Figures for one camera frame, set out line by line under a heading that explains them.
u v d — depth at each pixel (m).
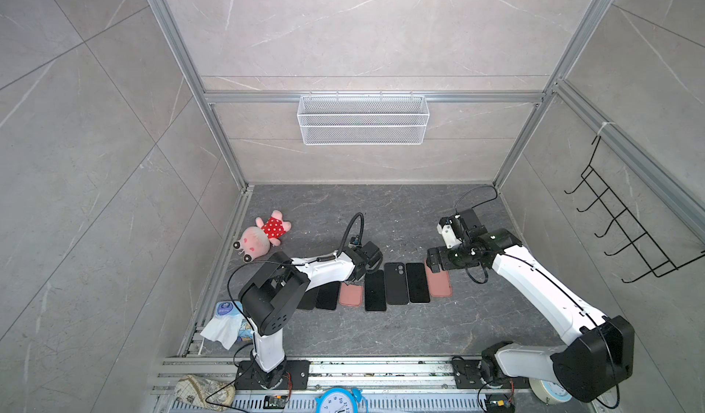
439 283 0.88
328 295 0.88
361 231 0.84
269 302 0.47
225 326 0.76
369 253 0.74
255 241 0.93
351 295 0.88
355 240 0.85
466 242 0.61
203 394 0.68
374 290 0.88
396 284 0.91
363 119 1.01
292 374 0.73
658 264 0.57
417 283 0.91
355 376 0.75
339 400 0.68
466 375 0.73
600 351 0.39
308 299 0.89
